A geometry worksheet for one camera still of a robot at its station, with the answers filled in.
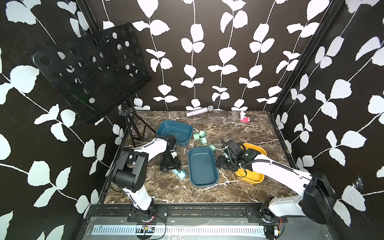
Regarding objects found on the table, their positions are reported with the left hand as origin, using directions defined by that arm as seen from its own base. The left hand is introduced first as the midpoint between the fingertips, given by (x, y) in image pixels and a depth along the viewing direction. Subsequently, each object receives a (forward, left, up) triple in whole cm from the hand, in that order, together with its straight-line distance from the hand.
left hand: (175, 168), depth 87 cm
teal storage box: (+30, -4, -4) cm, 30 cm away
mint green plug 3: (+20, -18, -1) cm, 27 cm away
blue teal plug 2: (-3, -4, -1) cm, 5 cm away
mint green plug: (+25, -18, 0) cm, 31 cm away
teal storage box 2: (-1, -17, -3) cm, 17 cm away
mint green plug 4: (+13, -24, +2) cm, 27 cm away
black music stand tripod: (+23, +24, +28) cm, 44 cm away
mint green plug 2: (+23, -14, -1) cm, 27 cm away
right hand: (-1, -24, +8) cm, 25 cm away
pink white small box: (+38, -53, -1) cm, 65 cm away
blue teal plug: (-3, -1, +4) cm, 5 cm away
